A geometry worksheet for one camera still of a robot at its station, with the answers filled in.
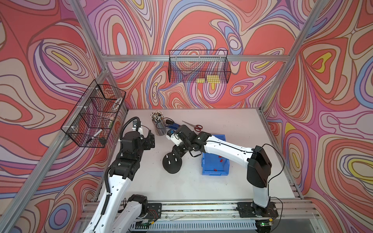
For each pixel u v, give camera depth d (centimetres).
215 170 88
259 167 47
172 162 80
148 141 65
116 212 44
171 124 105
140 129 62
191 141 61
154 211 73
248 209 72
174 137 71
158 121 91
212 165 91
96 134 73
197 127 108
